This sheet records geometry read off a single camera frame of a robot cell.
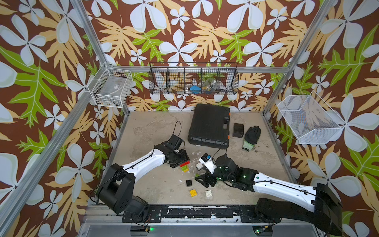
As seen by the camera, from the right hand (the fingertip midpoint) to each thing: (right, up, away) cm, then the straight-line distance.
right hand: (198, 173), depth 76 cm
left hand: (-6, +5, +11) cm, 13 cm away
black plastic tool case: (+10, +24, +26) cm, 37 cm away
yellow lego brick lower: (-3, -12, +5) cm, 13 cm away
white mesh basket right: (+61, +28, +3) cm, 68 cm away
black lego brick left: (-5, -9, +8) cm, 13 cm away
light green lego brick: (-7, -1, +10) cm, 12 cm away
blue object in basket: (-1, +48, +18) cm, 52 cm away
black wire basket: (-2, +57, +23) cm, 62 cm away
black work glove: (+41, +17, +29) cm, 53 cm away
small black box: (+32, +21, +31) cm, 49 cm away
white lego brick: (+1, +1, +11) cm, 11 cm away
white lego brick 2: (+6, -13, +4) cm, 15 cm away
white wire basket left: (-52, +48, +11) cm, 71 cm away
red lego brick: (-8, +2, +11) cm, 13 cm away
